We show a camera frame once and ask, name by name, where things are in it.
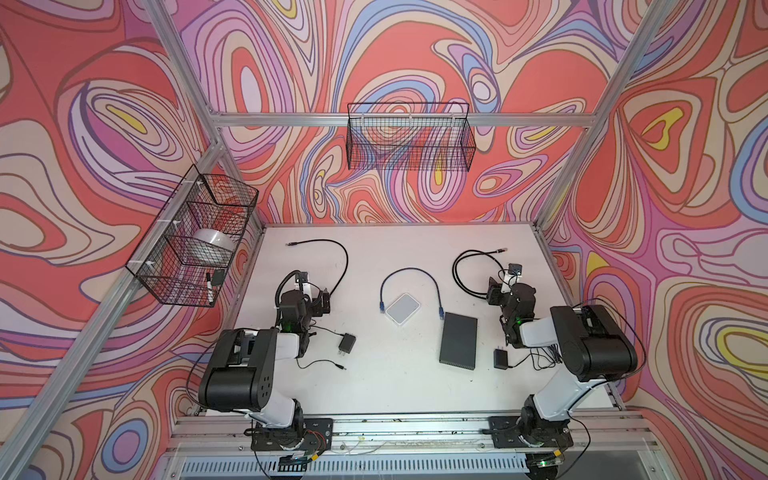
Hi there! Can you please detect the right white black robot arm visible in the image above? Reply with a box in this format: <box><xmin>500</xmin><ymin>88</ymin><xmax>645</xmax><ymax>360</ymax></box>
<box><xmin>486</xmin><ymin>279</ymin><xmax>638</xmax><ymax>445</ymax></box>

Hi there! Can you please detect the left black wire basket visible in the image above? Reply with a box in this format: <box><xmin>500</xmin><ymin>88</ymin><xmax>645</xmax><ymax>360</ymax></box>
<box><xmin>125</xmin><ymin>166</ymin><xmax>259</xmax><ymax>308</ymax></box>

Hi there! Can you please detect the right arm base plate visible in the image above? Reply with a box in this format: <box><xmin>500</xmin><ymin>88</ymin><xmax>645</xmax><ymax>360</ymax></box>
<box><xmin>481</xmin><ymin>416</ymin><xmax>574</xmax><ymax>450</ymax></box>

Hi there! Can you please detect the white roll in basket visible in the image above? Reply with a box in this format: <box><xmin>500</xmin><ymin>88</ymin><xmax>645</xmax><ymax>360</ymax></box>
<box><xmin>193</xmin><ymin>228</ymin><xmax>236</xmax><ymax>252</ymax></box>

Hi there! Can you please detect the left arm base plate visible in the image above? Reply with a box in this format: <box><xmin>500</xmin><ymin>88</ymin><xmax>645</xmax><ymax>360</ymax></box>
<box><xmin>246</xmin><ymin>417</ymin><xmax>334</xmax><ymax>454</ymax></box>

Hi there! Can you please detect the back black wire basket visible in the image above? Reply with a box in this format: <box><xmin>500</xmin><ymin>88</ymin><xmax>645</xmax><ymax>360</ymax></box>
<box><xmin>346</xmin><ymin>100</ymin><xmax>477</xmax><ymax>172</ymax></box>

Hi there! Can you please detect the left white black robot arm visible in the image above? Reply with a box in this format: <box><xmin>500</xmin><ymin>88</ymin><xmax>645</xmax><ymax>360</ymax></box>
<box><xmin>198</xmin><ymin>270</ymin><xmax>332</xmax><ymax>435</ymax></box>

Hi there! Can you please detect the white small network switch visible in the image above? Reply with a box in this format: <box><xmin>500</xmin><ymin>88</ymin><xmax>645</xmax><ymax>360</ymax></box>
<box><xmin>384</xmin><ymin>293</ymin><xmax>421</xmax><ymax>326</ymax></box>

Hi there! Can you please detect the blue ethernet cable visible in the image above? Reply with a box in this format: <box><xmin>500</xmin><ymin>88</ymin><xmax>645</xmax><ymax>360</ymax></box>
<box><xmin>378</xmin><ymin>267</ymin><xmax>446</xmax><ymax>319</ymax></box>

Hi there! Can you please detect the black ethernet cable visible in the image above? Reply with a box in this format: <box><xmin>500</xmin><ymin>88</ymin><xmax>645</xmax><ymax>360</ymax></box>
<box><xmin>286</xmin><ymin>238</ymin><xmax>350</xmax><ymax>296</ymax></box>
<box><xmin>452</xmin><ymin>247</ymin><xmax>509</xmax><ymax>299</ymax></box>

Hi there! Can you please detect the black power adapter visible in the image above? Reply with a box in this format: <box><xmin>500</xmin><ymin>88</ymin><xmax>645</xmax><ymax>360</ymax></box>
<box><xmin>493</xmin><ymin>346</ymin><xmax>562</xmax><ymax>371</ymax></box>
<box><xmin>297</xmin><ymin>327</ymin><xmax>357</xmax><ymax>370</ymax></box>

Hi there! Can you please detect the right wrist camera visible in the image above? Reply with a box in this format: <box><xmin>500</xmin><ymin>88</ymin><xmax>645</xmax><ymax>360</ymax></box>
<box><xmin>507</xmin><ymin>263</ymin><xmax>523</xmax><ymax>278</ymax></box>

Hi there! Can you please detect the black wire basket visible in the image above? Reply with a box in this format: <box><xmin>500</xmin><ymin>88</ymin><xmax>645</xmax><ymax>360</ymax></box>
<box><xmin>125</xmin><ymin>166</ymin><xmax>259</xmax><ymax>308</ymax></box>
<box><xmin>346</xmin><ymin>100</ymin><xmax>477</xmax><ymax>172</ymax></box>

